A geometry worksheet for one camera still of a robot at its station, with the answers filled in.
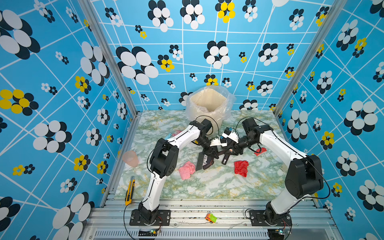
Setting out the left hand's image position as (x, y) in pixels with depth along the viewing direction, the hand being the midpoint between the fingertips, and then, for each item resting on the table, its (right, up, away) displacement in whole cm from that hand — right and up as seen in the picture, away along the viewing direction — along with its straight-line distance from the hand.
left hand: (218, 154), depth 87 cm
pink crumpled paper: (-19, -10, 0) cm, 21 cm away
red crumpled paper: (+14, -8, +2) cm, 17 cm away
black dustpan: (+4, +2, -7) cm, 8 cm away
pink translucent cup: (-54, -3, +5) cm, 54 cm away
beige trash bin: (-5, +33, +19) cm, 38 cm away
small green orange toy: (-6, -28, -15) cm, 32 cm away
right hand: (+5, +3, -2) cm, 6 cm away
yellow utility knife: (-49, -21, -6) cm, 54 cm away
